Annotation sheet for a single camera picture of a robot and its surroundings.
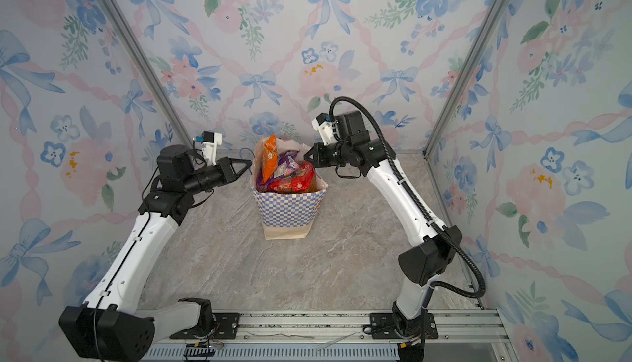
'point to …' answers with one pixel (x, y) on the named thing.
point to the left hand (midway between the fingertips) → (252, 161)
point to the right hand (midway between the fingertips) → (306, 155)
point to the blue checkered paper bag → (288, 215)
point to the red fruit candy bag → (302, 180)
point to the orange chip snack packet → (270, 157)
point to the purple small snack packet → (286, 164)
